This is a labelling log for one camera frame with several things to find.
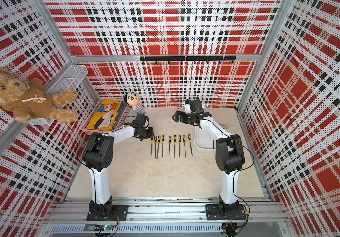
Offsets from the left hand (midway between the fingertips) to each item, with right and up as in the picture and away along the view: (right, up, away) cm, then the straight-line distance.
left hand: (154, 133), depth 102 cm
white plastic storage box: (+35, -3, -4) cm, 35 cm away
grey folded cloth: (-27, +19, +10) cm, 34 cm away
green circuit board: (-20, -43, -33) cm, 57 cm away
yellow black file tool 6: (+14, -6, -1) cm, 16 cm away
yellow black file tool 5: (+11, -7, -1) cm, 13 cm away
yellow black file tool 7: (+17, -6, -1) cm, 18 cm away
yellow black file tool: (-2, -4, -2) cm, 4 cm away
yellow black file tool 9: (+25, -5, -1) cm, 25 cm away
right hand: (+18, +11, -9) cm, 23 cm away
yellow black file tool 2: (+1, -6, -1) cm, 6 cm away
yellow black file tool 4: (+6, -6, -1) cm, 8 cm away
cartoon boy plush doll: (-17, +25, +6) cm, 31 cm away
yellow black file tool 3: (+3, -6, -1) cm, 7 cm away
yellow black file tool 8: (+21, -6, -1) cm, 22 cm away
